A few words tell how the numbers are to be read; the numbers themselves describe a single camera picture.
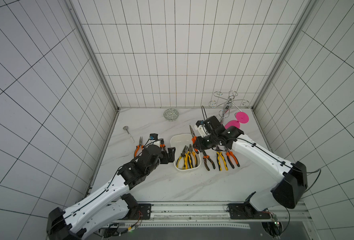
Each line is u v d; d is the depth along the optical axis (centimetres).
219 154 92
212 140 64
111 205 58
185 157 90
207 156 92
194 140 77
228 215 73
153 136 64
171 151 65
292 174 42
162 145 97
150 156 53
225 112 88
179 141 100
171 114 114
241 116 80
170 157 66
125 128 107
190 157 88
